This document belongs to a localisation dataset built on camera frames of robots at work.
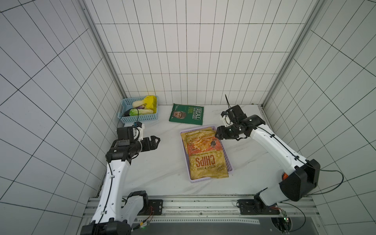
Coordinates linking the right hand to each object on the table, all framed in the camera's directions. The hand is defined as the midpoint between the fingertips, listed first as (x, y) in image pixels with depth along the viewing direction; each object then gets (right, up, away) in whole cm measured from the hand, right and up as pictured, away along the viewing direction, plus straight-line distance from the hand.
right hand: (213, 135), depth 79 cm
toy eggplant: (-60, +13, +27) cm, 67 cm away
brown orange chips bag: (-5, -11, +2) cm, 12 cm away
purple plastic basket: (-15, -13, +6) cm, 21 cm away
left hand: (-35, -4, -3) cm, 35 cm away
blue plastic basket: (-66, +21, +38) cm, 79 cm away
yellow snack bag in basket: (-43, +22, +31) cm, 57 cm away
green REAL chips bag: (-15, +13, +34) cm, 40 cm away
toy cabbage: (-55, +14, +26) cm, 62 cm away
